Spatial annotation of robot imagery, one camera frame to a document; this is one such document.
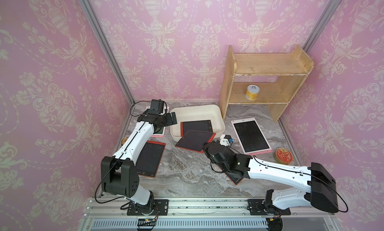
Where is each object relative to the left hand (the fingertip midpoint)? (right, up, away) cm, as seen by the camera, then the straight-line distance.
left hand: (170, 120), depth 87 cm
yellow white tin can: (+49, +17, +3) cm, 52 cm away
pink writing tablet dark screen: (+53, -12, +15) cm, 57 cm away
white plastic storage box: (+29, +5, +26) cm, 39 cm away
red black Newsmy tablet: (+37, -32, -5) cm, 49 cm away
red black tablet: (+21, -5, +19) cm, 29 cm away
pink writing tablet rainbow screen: (-3, -6, -13) cm, 14 cm away
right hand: (+17, -12, -12) cm, 24 cm away
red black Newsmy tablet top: (-12, -24, +3) cm, 27 cm away
